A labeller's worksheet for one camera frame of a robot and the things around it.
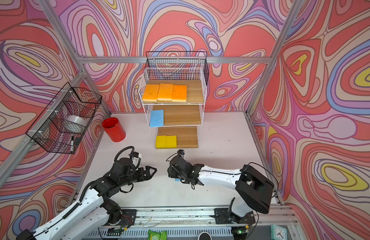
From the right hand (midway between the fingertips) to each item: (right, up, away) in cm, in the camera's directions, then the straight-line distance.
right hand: (172, 173), depth 82 cm
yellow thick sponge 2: (-2, +16, +17) cm, 23 cm away
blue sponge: (-8, +31, 0) cm, 32 cm away
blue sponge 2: (+4, 0, -9) cm, 10 cm away
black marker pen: (-48, +17, -10) cm, 52 cm away
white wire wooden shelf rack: (+7, +30, 0) cm, 31 cm away
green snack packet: (-6, -24, -14) cm, 29 cm away
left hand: (-9, +2, -4) cm, 10 cm away
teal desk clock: (+51, -23, -14) cm, 58 cm away
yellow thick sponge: (-9, +16, +17) cm, 25 cm away
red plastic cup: (-40, +24, +15) cm, 49 cm away
